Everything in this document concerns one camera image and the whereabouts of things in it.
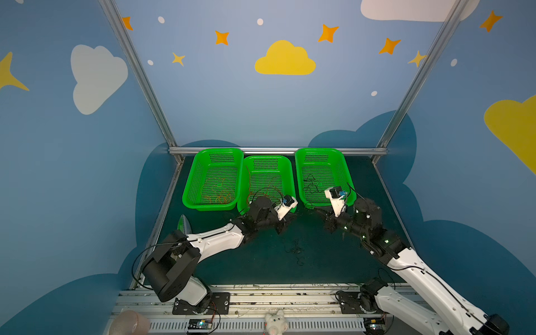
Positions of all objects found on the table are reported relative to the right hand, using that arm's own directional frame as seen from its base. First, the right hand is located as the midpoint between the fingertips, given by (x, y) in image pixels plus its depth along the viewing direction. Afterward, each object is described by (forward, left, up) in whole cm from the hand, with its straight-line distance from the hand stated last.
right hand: (320, 205), depth 74 cm
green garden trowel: (0, +58, -22) cm, 62 cm away
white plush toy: (-35, +14, -19) cm, 42 cm away
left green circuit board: (-36, +41, -24) cm, 59 cm away
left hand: (+1, +8, -7) cm, 11 cm away
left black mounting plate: (-30, +35, -22) cm, 51 cm away
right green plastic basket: (+36, -7, -19) cm, 41 cm away
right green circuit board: (-32, -21, -25) cm, 46 cm away
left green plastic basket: (+34, +45, -17) cm, 59 cm away
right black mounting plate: (-26, -14, -24) cm, 38 cm away
